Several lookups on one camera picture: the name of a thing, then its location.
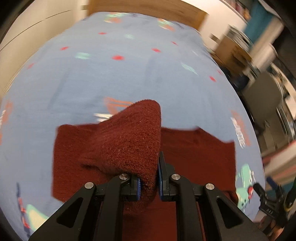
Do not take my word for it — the white wardrobe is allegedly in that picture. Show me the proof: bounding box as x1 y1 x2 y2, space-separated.
1 1 89 97

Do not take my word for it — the blue dinosaur print bedsheet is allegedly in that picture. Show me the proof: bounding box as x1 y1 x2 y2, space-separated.
1 12 265 240

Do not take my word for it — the wooden bed headboard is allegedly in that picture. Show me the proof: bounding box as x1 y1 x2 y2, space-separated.
87 0 208 30

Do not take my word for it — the white desk with clutter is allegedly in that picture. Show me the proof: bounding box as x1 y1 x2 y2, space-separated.
222 0 296 112

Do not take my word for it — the dark red knit sweater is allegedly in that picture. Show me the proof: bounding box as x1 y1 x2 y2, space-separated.
52 100 238 240

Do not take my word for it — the grey office chair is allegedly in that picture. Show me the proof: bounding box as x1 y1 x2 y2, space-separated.
240 71 295 145

